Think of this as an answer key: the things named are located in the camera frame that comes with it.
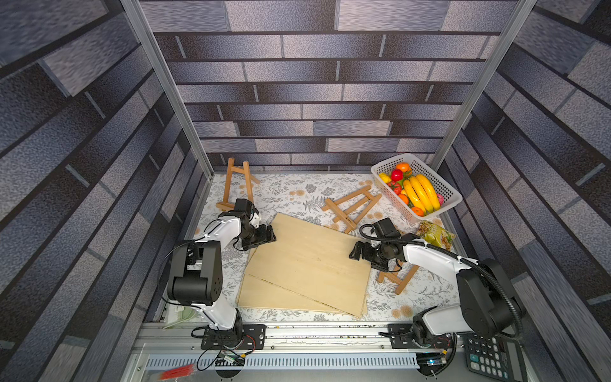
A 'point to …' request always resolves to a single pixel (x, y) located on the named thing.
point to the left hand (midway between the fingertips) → (268, 238)
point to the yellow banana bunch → (423, 192)
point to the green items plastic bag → (178, 315)
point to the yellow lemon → (385, 177)
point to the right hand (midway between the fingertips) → (358, 258)
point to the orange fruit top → (404, 166)
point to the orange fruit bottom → (418, 211)
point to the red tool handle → (177, 372)
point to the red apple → (396, 175)
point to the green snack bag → (435, 234)
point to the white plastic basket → (449, 196)
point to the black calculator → (496, 358)
